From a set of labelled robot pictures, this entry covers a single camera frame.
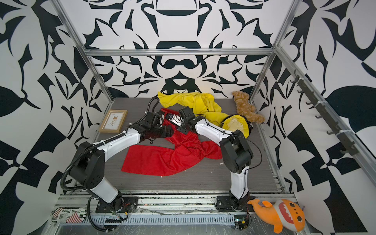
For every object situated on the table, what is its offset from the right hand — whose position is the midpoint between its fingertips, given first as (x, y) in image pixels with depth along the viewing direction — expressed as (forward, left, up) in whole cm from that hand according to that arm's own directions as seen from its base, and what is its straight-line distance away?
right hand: (181, 120), depth 94 cm
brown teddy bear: (+13, -45, -4) cm, 47 cm away
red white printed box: (-49, +51, -7) cm, 71 cm away
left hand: (-6, +8, 0) cm, 10 cm away
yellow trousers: (+19, -17, -7) cm, 27 cm away
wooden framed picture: (+7, +49, -9) cm, 50 cm away
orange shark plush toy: (-49, -46, -3) cm, 67 cm away
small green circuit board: (-51, -30, -13) cm, 61 cm away
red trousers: (-22, +17, -10) cm, 29 cm away
